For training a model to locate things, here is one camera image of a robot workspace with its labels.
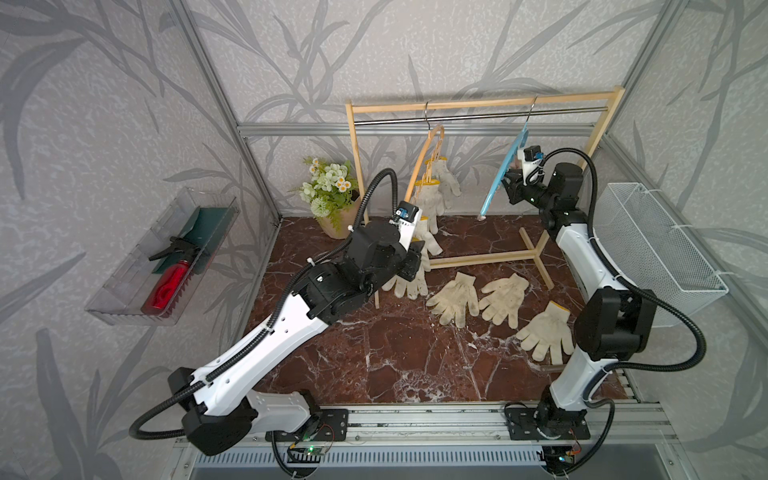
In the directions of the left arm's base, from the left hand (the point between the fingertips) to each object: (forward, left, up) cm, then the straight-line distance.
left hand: (419, 241), depth 63 cm
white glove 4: (+2, -1, -21) cm, 22 cm away
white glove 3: (+10, -4, -14) cm, 18 cm away
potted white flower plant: (+30, +25, -14) cm, 42 cm away
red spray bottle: (-9, +51, -4) cm, 52 cm away
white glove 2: (+25, -5, -12) cm, 28 cm away
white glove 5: (+6, -13, -38) cm, 40 cm away
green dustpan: (+2, +50, -4) cm, 51 cm away
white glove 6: (+6, -31, -37) cm, 49 cm away
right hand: (+28, -25, -2) cm, 37 cm away
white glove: (+37, -11, -13) cm, 41 cm away
